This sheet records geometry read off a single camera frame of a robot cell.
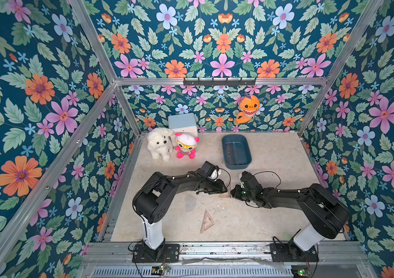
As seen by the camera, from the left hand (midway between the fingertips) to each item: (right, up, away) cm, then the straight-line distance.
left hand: (226, 189), depth 90 cm
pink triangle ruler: (-1, -3, 0) cm, 3 cm away
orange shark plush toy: (+13, +46, +6) cm, 49 cm away
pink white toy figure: (-22, +24, +5) cm, 33 cm away
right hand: (+2, -1, +1) cm, 3 cm away
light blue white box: (-25, +37, +16) cm, 48 cm away
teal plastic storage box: (+9, +20, +21) cm, 30 cm away
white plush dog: (-37, +25, +3) cm, 45 cm away
